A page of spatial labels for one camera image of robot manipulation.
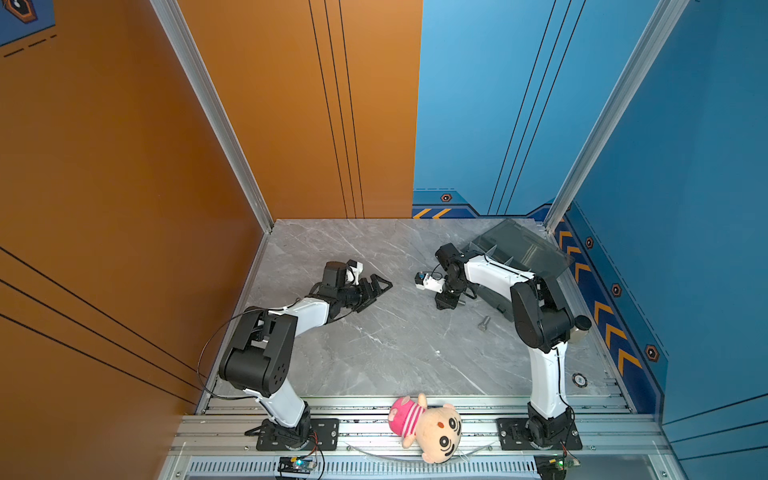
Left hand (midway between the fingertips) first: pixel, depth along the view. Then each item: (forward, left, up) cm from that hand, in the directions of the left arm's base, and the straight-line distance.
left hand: (386, 289), depth 91 cm
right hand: (+2, -18, -9) cm, 20 cm away
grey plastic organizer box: (+28, -50, -9) cm, 58 cm away
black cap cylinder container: (-12, -55, +1) cm, 56 cm away
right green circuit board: (-43, -41, -10) cm, 60 cm away
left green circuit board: (-43, +20, -10) cm, 49 cm away
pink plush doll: (-37, -12, -1) cm, 39 cm away
